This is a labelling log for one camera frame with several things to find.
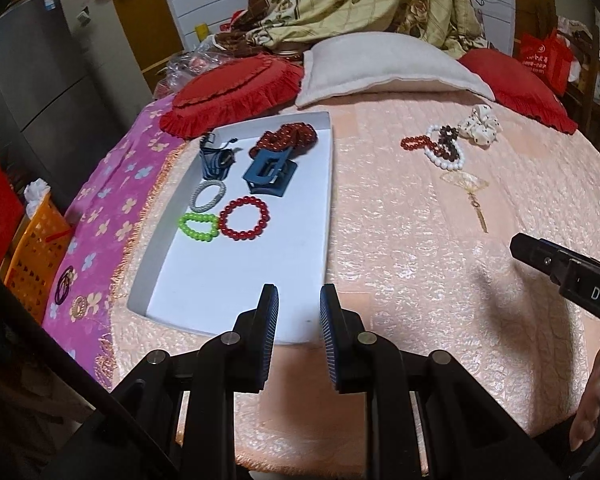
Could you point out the blue hair claw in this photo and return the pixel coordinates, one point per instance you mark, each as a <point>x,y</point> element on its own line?
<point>265,170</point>

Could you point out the red ruffled pillow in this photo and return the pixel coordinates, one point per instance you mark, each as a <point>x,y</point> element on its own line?
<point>230,90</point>
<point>510,80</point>

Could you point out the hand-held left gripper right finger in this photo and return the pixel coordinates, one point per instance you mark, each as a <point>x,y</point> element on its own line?
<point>330,340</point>

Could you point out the white polka dot scrunchie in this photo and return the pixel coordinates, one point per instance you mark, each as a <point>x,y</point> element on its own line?
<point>480,127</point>

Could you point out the beige pillow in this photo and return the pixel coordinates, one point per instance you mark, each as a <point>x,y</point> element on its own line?
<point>390,65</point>

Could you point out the pink floral bed sheet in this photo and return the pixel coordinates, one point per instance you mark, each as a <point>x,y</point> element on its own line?
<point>110,200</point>

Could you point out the silver woven bangle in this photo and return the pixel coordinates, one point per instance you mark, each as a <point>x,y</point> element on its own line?
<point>195,202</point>

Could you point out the clear fan hairpin gold tassel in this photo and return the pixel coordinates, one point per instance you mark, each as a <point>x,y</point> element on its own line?
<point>462,180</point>

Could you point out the orange plastic basket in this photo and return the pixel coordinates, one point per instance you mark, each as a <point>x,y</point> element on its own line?
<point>35,260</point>

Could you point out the grey refrigerator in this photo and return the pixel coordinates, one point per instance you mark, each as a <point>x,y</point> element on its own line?
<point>45,70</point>

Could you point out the brown wooden door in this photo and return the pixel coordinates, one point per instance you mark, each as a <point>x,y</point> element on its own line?
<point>145,20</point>

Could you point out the red printed shopping bag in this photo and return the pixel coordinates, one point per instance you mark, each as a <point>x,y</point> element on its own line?
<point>540,60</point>

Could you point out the person's right hand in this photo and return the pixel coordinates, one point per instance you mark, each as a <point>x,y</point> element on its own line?
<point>590,405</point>

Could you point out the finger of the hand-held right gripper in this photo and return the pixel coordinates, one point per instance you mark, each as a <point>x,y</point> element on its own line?
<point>537,255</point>

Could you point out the clear plastic bag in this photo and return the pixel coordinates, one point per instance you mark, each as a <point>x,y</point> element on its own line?
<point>180,67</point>

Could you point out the white tissue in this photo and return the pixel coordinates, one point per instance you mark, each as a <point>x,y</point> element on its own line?
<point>36,191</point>

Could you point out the white shallow box tray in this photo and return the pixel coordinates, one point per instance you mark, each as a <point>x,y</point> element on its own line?
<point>260,270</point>

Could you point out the dark red dotted scrunchie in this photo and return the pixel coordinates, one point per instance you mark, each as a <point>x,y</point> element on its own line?
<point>285,137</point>

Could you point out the wooden shelf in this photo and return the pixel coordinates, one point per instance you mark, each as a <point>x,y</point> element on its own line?
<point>592,85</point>

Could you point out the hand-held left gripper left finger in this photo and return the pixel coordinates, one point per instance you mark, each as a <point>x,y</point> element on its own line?
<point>267,340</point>

